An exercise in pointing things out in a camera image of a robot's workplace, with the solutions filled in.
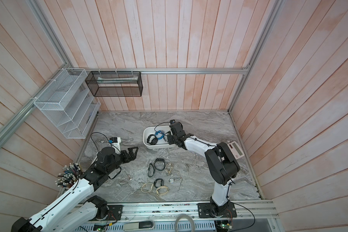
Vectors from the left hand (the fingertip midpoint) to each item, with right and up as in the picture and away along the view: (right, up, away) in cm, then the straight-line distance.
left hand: (133, 151), depth 81 cm
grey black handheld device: (+8, -34, -12) cm, 37 cm away
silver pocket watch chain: (+22, -18, +3) cm, 29 cm away
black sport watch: (+10, +3, +17) cm, 20 cm away
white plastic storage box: (+15, +1, +19) cm, 25 cm away
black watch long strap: (+16, -7, +7) cm, 18 cm away
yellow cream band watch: (+17, -20, -1) cm, 26 cm away
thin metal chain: (-6, -19, +3) cm, 20 cm away
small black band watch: (+17, -18, +1) cm, 25 cm away
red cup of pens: (-27, -9, -12) cm, 31 cm away
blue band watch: (+11, +9, +24) cm, 28 cm away
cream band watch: (+8, -19, +2) cm, 21 cm away
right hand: (+22, +8, +16) cm, 28 cm away
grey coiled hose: (+29, -31, -10) cm, 44 cm away
